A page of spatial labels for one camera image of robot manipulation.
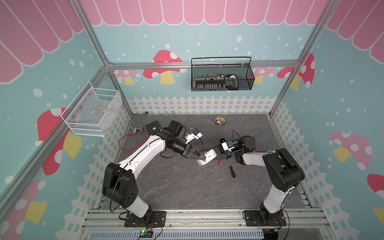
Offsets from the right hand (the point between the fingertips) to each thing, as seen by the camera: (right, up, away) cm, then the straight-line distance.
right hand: (209, 153), depth 74 cm
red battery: (+9, -8, +20) cm, 24 cm away
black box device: (-39, +13, +35) cm, 54 cm away
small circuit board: (-31, -39, -1) cm, 50 cm away
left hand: (-5, -2, -4) cm, 6 cm away
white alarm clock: (-1, 0, -7) cm, 7 cm away
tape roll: (+12, +19, +42) cm, 47 cm away
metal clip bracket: (-51, +12, +35) cm, 64 cm away
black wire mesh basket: (+6, +44, +18) cm, 48 cm away
